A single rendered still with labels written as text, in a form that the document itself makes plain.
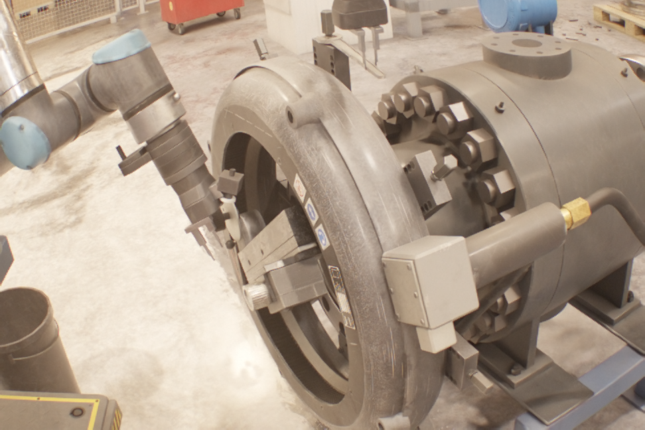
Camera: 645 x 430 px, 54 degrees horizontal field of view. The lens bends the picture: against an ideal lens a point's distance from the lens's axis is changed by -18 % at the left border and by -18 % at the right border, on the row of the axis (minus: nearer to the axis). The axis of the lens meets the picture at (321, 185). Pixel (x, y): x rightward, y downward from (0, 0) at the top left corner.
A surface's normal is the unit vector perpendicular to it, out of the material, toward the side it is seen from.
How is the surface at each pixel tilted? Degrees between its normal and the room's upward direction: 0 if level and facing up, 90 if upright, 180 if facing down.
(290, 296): 54
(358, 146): 37
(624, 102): 42
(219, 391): 0
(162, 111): 70
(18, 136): 95
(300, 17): 90
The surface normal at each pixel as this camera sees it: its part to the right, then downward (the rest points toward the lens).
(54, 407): -0.11, -0.90
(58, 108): 0.65, -0.53
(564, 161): 0.30, -0.24
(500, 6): -0.89, 0.28
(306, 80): -0.03, -0.80
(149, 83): 0.52, -0.07
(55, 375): 0.91, 0.13
